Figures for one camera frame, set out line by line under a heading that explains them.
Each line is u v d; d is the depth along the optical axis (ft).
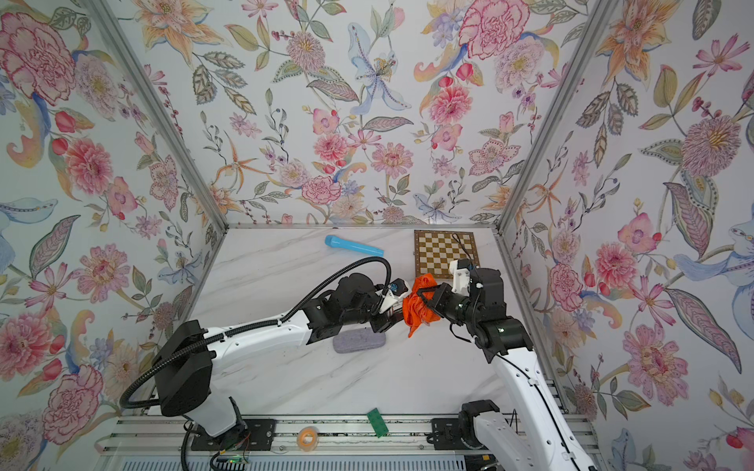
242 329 1.61
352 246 3.73
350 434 2.50
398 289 2.14
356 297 1.96
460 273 2.23
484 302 1.80
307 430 2.44
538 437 1.34
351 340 2.86
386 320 2.22
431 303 2.27
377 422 2.48
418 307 2.25
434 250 3.72
